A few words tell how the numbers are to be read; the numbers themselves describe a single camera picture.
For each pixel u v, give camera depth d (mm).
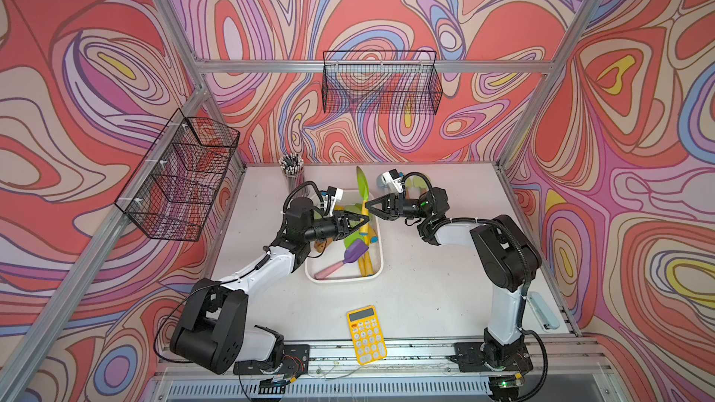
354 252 923
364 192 787
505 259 526
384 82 955
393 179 784
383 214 754
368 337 761
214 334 416
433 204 682
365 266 868
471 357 734
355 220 752
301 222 637
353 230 720
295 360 726
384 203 771
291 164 959
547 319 767
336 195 750
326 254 933
